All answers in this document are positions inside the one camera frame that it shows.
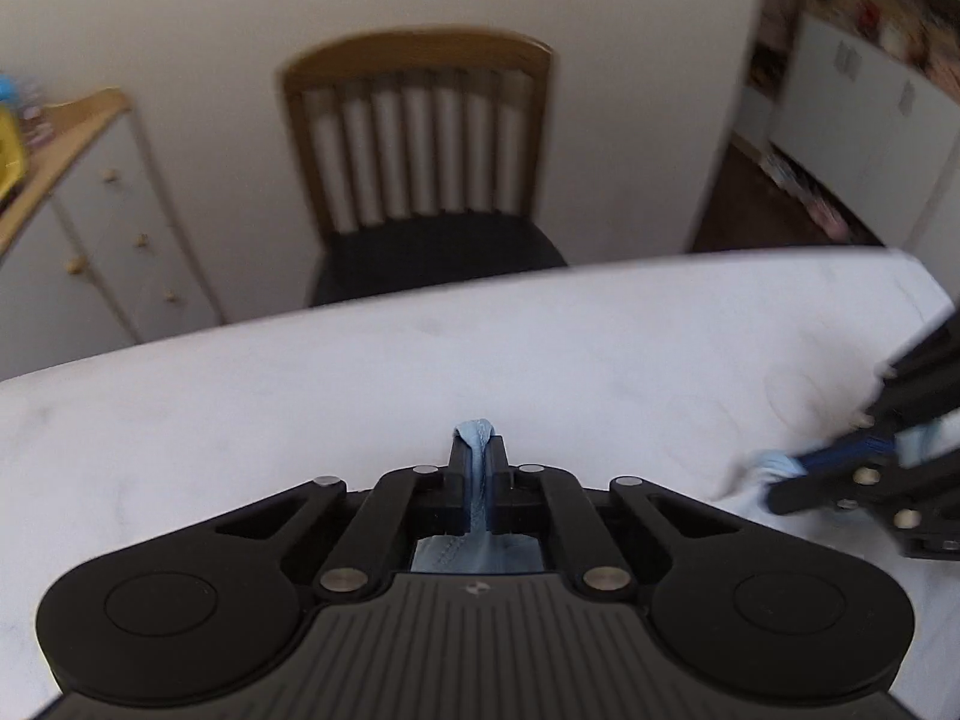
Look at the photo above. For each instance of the white drawer cabinet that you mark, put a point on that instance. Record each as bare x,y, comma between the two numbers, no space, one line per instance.
97,240

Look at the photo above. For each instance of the light blue t-shirt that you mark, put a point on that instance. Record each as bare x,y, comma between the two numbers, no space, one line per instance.
478,432

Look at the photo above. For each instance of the wooden chair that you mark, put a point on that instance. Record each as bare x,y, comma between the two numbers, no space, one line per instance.
435,247

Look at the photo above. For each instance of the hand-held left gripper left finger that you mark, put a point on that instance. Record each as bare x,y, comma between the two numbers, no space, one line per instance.
459,487

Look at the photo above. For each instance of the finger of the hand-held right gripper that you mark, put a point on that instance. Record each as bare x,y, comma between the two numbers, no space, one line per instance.
922,382
862,476

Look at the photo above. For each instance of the yellow object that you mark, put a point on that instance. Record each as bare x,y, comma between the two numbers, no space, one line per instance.
7,154

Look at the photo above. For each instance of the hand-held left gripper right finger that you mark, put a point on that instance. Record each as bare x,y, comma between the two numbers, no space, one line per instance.
498,491

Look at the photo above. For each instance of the white cabinet row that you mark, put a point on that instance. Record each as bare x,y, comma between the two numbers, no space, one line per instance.
862,127

